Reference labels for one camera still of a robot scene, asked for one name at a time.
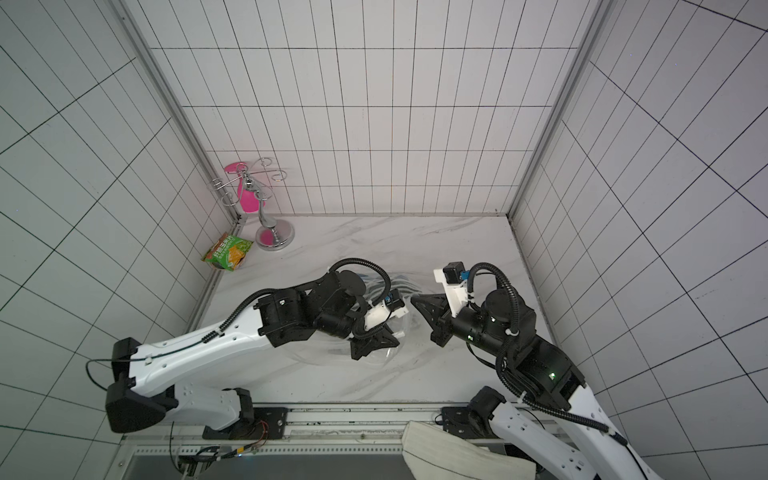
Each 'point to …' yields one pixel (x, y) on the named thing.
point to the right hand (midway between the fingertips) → (411, 293)
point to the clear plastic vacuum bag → (337, 349)
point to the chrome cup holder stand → (272, 234)
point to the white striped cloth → (432, 454)
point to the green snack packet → (228, 252)
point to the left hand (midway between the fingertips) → (384, 347)
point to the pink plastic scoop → (249, 199)
